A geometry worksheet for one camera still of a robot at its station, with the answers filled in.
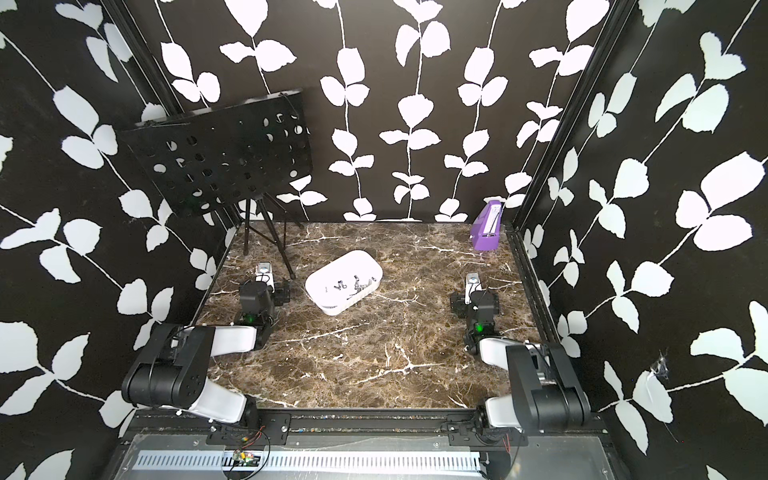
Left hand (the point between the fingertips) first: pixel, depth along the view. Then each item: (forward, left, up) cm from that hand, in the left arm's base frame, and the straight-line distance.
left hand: (268, 274), depth 93 cm
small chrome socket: (+1, -21, -9) cm, 23 cm away
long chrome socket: (+4, -27, -9) cm, 28 cm away
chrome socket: (+3, -32, -10) cm, 34 cm away
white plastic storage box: (+2, -23, -8) cm, 24 cm away
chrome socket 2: (0, -28, -9) cm, 30 cm away
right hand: (-5, -64, -1) cm, 65 cm away
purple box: (+18, -75, -2) cm, 77 cm away
